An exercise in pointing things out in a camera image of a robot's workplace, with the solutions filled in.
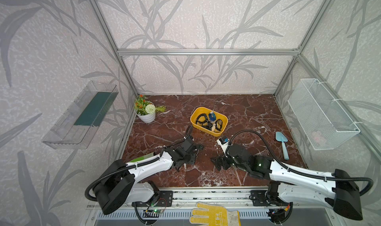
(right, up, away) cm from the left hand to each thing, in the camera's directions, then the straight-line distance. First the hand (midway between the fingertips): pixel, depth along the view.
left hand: (193, 157), depth 85 cm
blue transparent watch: (+12, +23, +16) cm, 30 cm away
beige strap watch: (+13, +16, +10) cm, 23 cm away
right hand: (+12, +5, -9) cm, 16 cm away
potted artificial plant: (-31, +27, +7) cm, 42 cm away
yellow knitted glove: (+12, -22, -16) cm, 30 cm away
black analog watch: (+1, +3, +7) cm, 8 cm away
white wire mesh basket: (+58, +22, -23) cm, 66 cm away
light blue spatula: (+56, +10, +9) cm, 57 cm away
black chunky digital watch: (+5, +21, +20) cm, 29 cm away
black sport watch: (+9, +18, +12) cm, 23 cm away
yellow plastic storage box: (+2, +26, +19) cm, 33 cm away
